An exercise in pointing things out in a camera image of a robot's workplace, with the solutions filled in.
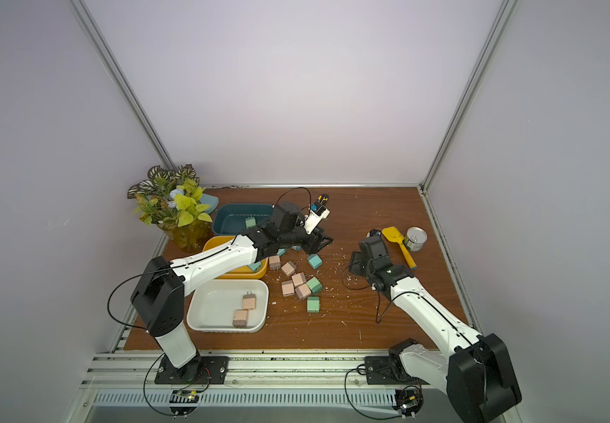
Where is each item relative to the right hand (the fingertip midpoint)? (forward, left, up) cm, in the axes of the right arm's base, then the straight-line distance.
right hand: (361, 253), depth 84 cm
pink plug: (-1, +25, -9) cm, 27 cm away
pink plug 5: (-10, +19, -9) cm, 24 cm away
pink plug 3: (0, +30, -8) cm, 31 cm away
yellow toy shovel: (+15, -15, -10) cm, 24 cm away
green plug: (-7, +15, -9) cm, 19 cm away
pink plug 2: (-5, +21, -10) cm, 24 cm away
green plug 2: (-14, +16, -9) cm, 23 cm away
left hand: (+2, +10, +8) cm, 13 cm away
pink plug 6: (-19, +39, -9) cm, 44 cm away
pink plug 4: (-8, +25, -10) cm, 28 cm away
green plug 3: (+20, +43, -10) cm, 49 cm away
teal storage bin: (+22, +52, -10) cm, 58 cm away
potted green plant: (+11, +62, +13) cm, 65 cm away
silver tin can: (+12, -22, -8) cm, 26 cm away
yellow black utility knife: (+34, +13, -10) cm, 37 cm away
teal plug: (+2, +16, -10) cm, 19 cm away
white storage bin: (-15, +42, -10) cm, 46 cm away
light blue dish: (+33, +65, -10) cm, 73 cm away
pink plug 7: (-13, +37, -10) cm, 41 cm away
